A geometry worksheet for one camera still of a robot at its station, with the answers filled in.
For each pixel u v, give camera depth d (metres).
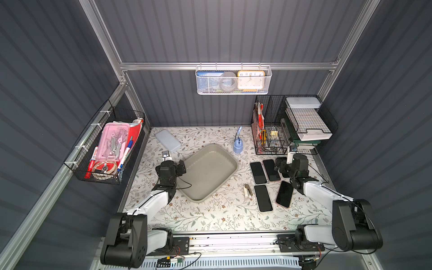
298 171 0.69
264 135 1.13
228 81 0.90
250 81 0.89
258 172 0.96
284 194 0.84
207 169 0.98
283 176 0.94
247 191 0.89
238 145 1.02
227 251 0.73
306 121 0.96
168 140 1.12
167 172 0.68
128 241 0.41
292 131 1.04
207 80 0.83
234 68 0.89
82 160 0.63
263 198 0.87
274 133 1.16
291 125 1.06
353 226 0.85
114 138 0.73
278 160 0.83
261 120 1.16
